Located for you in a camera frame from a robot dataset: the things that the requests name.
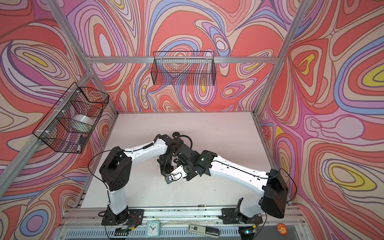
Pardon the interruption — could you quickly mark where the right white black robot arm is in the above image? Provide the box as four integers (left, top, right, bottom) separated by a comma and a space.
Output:
164, 145, 289, 219

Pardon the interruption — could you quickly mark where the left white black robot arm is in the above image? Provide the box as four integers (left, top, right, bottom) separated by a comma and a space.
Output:
98, 132, 198, 227

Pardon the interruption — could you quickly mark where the pink tape roll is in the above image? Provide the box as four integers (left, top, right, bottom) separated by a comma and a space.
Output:
172, 132, 180, 138

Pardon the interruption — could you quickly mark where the black silver stapler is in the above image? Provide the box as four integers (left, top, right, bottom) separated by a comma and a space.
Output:
188, 225, 221, 238

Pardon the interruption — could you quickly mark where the small teal alarm clock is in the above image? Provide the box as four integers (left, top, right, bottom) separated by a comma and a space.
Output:
146, 221, 161, 238

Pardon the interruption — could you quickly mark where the white roll in basket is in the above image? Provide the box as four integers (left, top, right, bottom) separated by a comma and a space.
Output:
69, 115, 95, 133

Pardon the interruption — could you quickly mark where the red round sticker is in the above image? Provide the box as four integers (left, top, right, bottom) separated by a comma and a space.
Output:
277, 223, 289, 236

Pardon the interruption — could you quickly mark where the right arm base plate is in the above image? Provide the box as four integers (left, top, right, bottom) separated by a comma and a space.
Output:
218, 208, 264, 226

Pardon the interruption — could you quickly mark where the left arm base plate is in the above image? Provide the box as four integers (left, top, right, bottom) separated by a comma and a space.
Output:
98, 208, 145, 227

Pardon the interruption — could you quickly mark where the black wire basket back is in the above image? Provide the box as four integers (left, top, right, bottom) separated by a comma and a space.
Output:
151, 51, 217, 86

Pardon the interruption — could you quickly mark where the black wire basket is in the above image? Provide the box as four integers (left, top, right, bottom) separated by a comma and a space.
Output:
151, 51, 217, 86
33, 83, 110, 154

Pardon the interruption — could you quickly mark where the black wire basket left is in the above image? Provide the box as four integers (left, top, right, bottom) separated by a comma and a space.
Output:
33, 83, 110, 154

